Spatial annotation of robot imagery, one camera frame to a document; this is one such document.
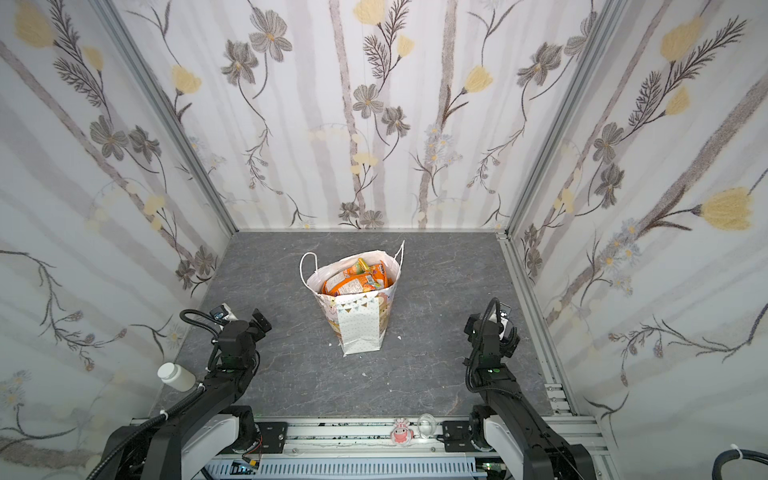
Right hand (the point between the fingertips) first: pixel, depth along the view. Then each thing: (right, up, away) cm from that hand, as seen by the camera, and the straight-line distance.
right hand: (488, 316), depth 86 cm
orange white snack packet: (-40, +11, -8) cm, 42 cm away
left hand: (-73, +2, 0) cm, 73 cm away
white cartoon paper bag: (-37, 0, -7) cm, 38 cm away
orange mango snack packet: (-33, +12, -6) cm, 36 cm away
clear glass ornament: (-19, -27, -9) cm, 34 cm away
